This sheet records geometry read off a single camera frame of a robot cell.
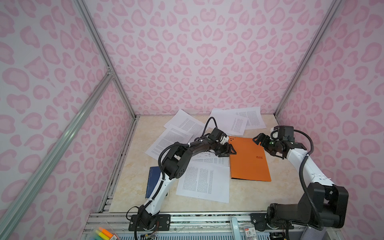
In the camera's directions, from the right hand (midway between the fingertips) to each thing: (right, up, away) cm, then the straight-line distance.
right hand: (259, 140), depth 85 cm
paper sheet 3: (+11, +13, +33) cm, 37 cm away
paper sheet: (-45, +12, +33) cm, 57 cm away
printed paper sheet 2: (-54, +2, +23) cm, 58 cm away
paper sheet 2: (-9, +11, +29) cm, 32 cm away
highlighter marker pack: (-80, -42, -15) cm, 91 cm away
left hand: (-12, -8, +8) cm, 16 cm away
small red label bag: (-11, -41, -16) cm, 45 cm away
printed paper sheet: (-28, -24, +1) cm, 37 cm away
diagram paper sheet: (-28, -14, +10) cm, 33 cm away
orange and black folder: (-3, -14, +8) cm, 16 cm away
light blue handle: (-18, -38, -17) cm, 46 cm away
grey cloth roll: (+16, -41, -17) cm, 47 cm away
